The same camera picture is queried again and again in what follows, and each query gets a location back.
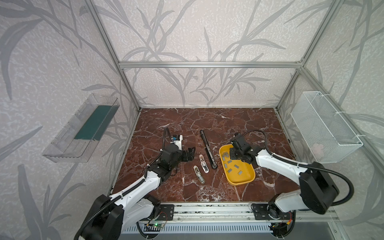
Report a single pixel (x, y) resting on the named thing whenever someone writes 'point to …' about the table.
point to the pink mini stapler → (204, 166)
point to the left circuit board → (153, 227)
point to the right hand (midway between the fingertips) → (232, 147)
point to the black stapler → (212, 159)
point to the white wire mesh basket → (330, 135)
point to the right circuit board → (279, 229)
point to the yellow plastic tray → (237, 172)
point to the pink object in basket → (317, 149)
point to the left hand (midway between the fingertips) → (191, 143)
